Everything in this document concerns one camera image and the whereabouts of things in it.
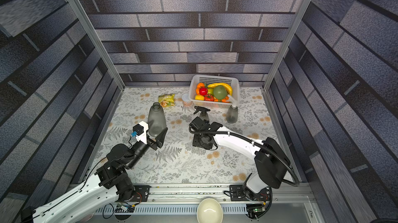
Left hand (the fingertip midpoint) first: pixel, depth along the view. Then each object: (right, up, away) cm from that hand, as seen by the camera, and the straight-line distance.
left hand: (160, 125), depth 66 cm
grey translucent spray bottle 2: (+20, +2, +21) cm, 29 cm away
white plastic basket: (+14, +26, +46) cm, 55 cm away
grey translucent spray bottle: (0, +3, -5) cm, 6 cm away
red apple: (+20, +17, +39) cm, 47 cm away
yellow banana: (+37, +21, +42) cm, 59 cm away
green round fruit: (+31, +16, +34) cm, 49 cm away
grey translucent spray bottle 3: (+39, +1, +32) cm, 50 cm away
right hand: (+15, -13, +17) cm, 26 cm away
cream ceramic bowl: (+22, -39, +2) cm, 45 cm away
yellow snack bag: (-6, +11, +40) cm, 42 cm away
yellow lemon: (+17, +13, +40) cm, 45 cm away
